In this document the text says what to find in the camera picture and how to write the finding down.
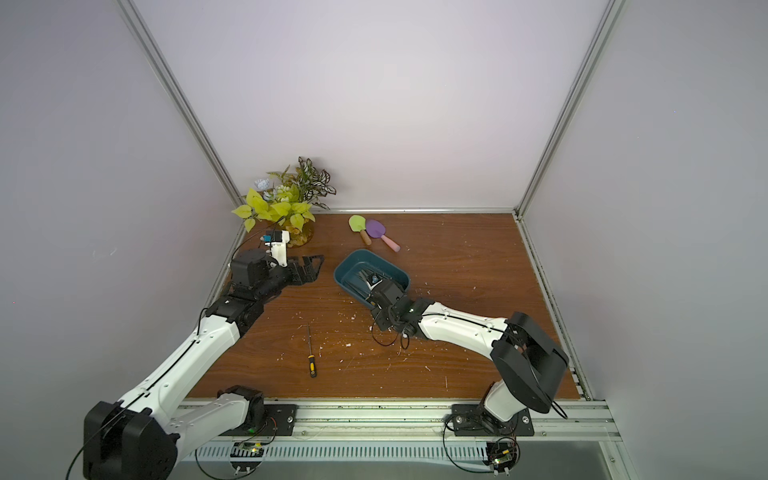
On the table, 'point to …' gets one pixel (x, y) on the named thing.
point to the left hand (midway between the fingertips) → (314, 255)
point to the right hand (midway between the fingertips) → (381, 300)
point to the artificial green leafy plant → (287, 195)
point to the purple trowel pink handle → (375, 229)
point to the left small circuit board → (246, 456)
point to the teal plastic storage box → (349, 264)
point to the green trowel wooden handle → (358, 224)
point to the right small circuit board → (502, 455)
